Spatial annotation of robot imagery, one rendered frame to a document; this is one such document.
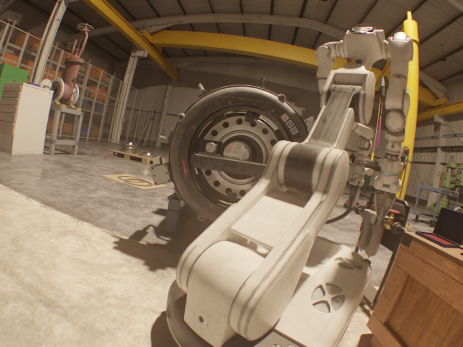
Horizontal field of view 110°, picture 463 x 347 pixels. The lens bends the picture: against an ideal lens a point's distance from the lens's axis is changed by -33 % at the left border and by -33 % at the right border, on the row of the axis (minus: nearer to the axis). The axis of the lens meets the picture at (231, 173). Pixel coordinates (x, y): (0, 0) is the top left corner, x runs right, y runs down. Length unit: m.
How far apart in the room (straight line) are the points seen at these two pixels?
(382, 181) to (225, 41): 12.72
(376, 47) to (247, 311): 1.24
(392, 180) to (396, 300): 0.45
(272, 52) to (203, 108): 11.81
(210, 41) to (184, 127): 12.32
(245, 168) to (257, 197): 0.51
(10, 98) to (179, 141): 3.77
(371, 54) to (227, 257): 1.12
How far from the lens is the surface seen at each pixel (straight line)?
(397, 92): 0.86
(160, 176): 1.28
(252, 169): 1.18
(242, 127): 1.32
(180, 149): 1.21
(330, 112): 0.92
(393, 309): 1.02
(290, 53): 13.00
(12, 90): 4.65
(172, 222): 1.64
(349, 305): 0.69
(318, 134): 0.84
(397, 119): 0.84
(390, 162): 0.86
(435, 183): 15.31
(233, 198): 1.33
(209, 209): 1.23
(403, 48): 0.97
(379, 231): 1.38
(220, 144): 1.12
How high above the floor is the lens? 0.62
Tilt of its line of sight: 5 degrees down
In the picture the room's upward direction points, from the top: 11 degrees clockwise
